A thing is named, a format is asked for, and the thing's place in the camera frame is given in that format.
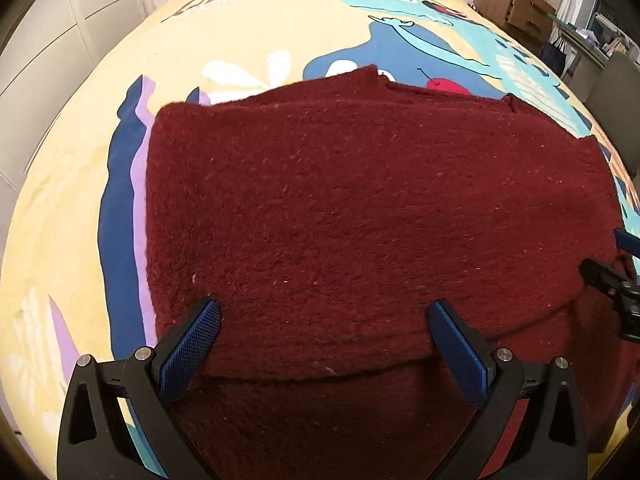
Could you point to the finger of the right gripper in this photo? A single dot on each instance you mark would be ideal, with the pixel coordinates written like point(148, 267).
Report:
point(623, 293)
point(627, 242)

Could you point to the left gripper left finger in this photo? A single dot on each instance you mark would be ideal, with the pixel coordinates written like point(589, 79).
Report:
point(114, 423)

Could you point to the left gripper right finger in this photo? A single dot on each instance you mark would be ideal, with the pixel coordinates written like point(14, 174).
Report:
point(551, 439)

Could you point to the dark red knit sweater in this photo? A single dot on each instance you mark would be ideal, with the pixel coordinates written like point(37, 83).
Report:
point(324, 217)

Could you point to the grey upholstered chair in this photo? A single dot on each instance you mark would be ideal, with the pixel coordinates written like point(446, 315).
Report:
point(615, 103)

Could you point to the yellow dinosaur print bedspread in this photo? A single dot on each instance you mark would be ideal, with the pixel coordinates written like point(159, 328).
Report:
point(73, 261)

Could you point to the white desk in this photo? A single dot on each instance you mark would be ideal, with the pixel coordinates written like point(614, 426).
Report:
point(577, 44)

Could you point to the dark navy bag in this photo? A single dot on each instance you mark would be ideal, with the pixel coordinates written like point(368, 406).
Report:
point(554, 56)

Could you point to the wooden drawer cabinet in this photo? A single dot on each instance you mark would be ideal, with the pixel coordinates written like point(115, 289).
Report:
point(530, 20)

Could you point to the white wardrobe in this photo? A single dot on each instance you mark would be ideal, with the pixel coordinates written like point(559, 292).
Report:
point(53, 50)

